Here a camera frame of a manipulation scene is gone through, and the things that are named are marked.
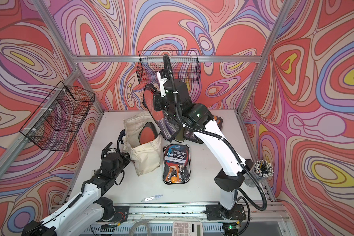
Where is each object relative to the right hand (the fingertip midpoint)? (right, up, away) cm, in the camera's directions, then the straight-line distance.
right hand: (156, 97), depth 61 cm
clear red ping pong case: (+17, -19, +39) cm, 46 cm away
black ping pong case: (+5, -12, +5) cm, 14 cm away
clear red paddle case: (-11, -17, +33) cm, 39 cm away
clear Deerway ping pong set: (+8, -35, +27) cm, 46 cm away
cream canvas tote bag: (-9, -29, +20) cm, 36 cm away
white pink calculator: (+14, -61, +8) cm, 63 cm away
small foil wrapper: (-7, -52, +17) cm, 55 cm away
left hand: (-18, -28, +23) cm, 40 cm away
